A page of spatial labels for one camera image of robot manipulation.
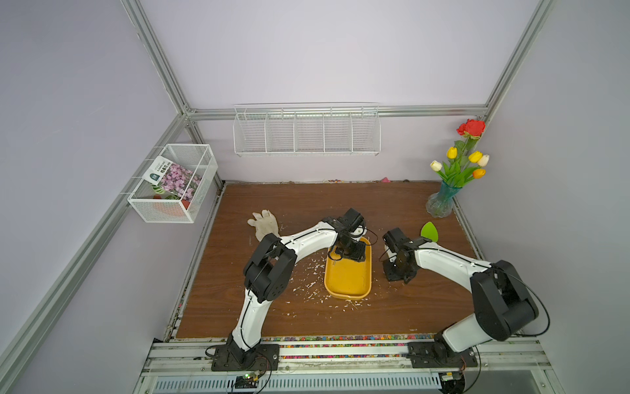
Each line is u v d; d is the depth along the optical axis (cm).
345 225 75
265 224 105
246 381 71
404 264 67
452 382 72
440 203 104
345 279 88
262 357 74
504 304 44
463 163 94
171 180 74
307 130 99
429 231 103
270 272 52
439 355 67
